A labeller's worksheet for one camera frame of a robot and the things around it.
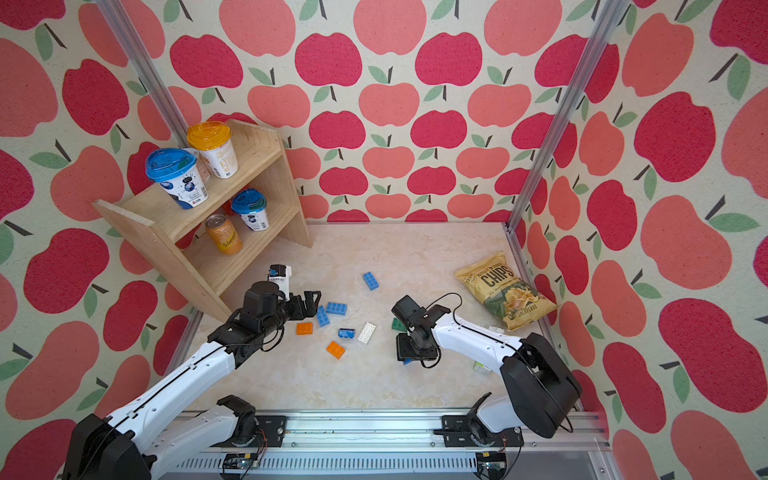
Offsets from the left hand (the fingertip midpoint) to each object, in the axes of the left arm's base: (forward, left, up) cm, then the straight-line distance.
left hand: (310, 298), depth 81 cm
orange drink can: (+11, +22, +14) cm, 28 cm away
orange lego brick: (-9, -6, -14) cm, 18 cm away
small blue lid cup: (+22, +18, +15) cm, 31 cm away
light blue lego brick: (+15, -16, -14) cm, 26 cm away
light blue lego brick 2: (+5, -5, -15) cm, 16 cm away
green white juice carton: (-15, -48, -12) cm, 51 cm away
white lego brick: (-3, -16, -15) cm, 22 cm away
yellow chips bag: (+4, -61, -8) cm, 62 cm away
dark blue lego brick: (-4, -10, -13) cm, 17 cm away
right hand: (-12, -28, -14) cm, 33 cm away
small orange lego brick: (-2, +4, -14) cm, 15 cm away
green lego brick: (0, -25, -15) cm, 29 cm away
